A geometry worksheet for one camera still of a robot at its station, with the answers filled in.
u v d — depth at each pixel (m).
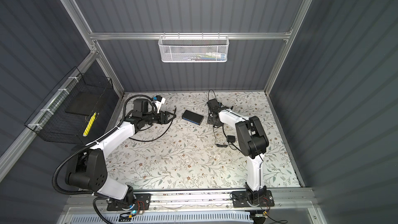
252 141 0.54
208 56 0.92
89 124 0.69
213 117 0.75
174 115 0.83
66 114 0.72
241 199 0.73
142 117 0.69
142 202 0.72
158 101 0.78
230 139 0.94
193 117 1.03
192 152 0.91
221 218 0.77
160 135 0.97
